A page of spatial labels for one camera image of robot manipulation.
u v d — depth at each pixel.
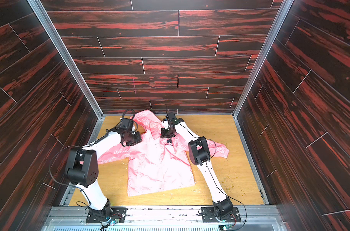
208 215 0.73
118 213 0.74
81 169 0.49
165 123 1.01
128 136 0.74
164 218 0.73
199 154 0.68
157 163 0.92
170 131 0.93
